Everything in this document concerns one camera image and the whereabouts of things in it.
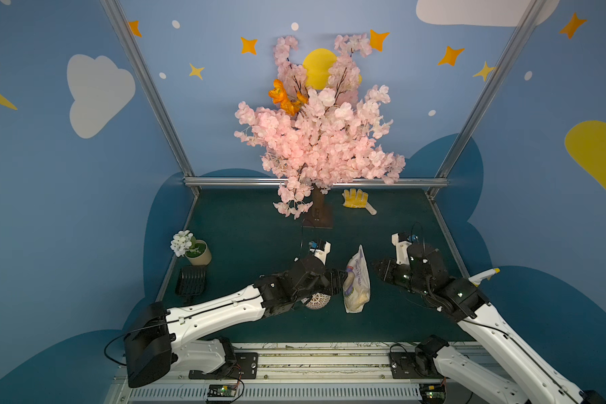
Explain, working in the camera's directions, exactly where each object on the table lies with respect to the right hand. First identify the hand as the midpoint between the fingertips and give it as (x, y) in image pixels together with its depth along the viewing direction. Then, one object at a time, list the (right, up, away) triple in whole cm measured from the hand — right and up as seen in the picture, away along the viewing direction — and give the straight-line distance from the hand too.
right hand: (375, 261), depth 74 cm
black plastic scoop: (-63, -11, +17) cm, 67 cm away
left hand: (-10, -3, -1) cm, 10 cm away
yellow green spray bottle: (+33, -6, +3) cm, 33 cm away
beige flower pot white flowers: (-62, 0, +19) cm, 64 cm away
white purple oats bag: (-5, -9, +3) cm, 11 cm away
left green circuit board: (-45, -37, -2) cm, 59 cm away
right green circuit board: (+16, -38, -2) cm, 42 cm away
